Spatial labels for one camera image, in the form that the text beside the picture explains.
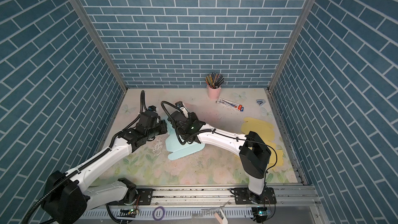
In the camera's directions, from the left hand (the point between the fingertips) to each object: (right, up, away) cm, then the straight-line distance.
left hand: (168, 124), depth 83 cm
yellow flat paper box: (+61, -8, +21) cm, 65 cm away
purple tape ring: (+1, -39, -14) cm, 42 cm away
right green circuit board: (+46, -40, -13) cm, 62 cm away
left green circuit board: (-16, -40, -12) cm, 44 cm away
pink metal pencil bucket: (+26, +18, +27) cm, 42 cm away
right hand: (+10, +5, +1) cm, 11 cm away
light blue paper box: (+6, -13, -5) cm, 15 cm away
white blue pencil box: (+38, +10, +28) cm, 48 cm away
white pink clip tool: (+27, -38, -15) cm, 49 cm away
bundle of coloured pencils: (+26, +28, +28) cm, 47 cm away
